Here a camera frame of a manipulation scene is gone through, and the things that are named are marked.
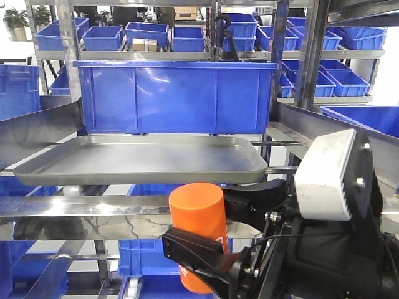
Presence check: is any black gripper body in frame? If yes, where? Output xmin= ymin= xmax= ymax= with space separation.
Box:
xmin=218 ymin=199 xmax=383 ymax=299

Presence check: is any black hooked strap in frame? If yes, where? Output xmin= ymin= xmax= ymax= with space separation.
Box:
xmin=214 ymin=14 xmax=243 ymax=62

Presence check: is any small blue plastic bin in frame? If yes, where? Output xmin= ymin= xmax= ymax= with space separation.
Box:
xmin=49 ymin=64 xmax=72 ymax=96

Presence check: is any potted plant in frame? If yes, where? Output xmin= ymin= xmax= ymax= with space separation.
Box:
xmin=2 ymin=7 xmax=29 ymax=42
xmin=32 ymin=6 xmax=52 ymax=32

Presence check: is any row of blue bins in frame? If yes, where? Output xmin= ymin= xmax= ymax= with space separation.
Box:
xmin=278 ymin=59 xmax=372 ymax=99
xmin=34 ymin=12 xmax=388 ymax=53

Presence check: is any person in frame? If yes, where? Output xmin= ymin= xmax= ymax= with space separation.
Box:
xmin=111 ymin=6 xmax=138 ymax=26
xmin=155 ymin=6 xmax=176 ymax=29

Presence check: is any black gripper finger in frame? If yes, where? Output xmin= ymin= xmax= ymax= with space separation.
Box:
xmin=161 ymin=226 xmax=250 ymax=299
xmin=223 ymin=178 xmax=287 ymax=231

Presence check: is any large blue plastic bin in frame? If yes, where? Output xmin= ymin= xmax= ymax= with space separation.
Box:
xmin=73 ymin=60 xmax=278 ymax=135

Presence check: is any orange cylinder capacitor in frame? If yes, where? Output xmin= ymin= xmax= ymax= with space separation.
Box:
xmin=168 ymin=182 xmax=233 ymax=295

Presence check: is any cardboard box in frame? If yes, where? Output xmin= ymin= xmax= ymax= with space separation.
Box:
xmin=173 ymin=6 xmax=199 ymax=21
xmin=132 ymin=37 xmax=158 ymax=52

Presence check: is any grey metal tray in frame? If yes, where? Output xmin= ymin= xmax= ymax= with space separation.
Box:
xmin=12 ymin=135 xmax=269 ymax=186

